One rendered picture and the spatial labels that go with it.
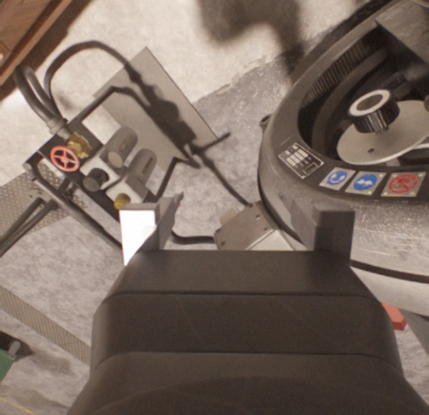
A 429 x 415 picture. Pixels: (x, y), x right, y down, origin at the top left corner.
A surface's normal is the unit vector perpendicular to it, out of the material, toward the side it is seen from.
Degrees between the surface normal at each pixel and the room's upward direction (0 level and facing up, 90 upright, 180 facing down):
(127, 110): 0
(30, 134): 0
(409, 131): 90
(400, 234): 60
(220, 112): 0
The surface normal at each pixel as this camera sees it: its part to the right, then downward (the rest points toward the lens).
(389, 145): -0.60, -0.67
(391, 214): -0.73, -0.44
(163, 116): -0.14, 0.62
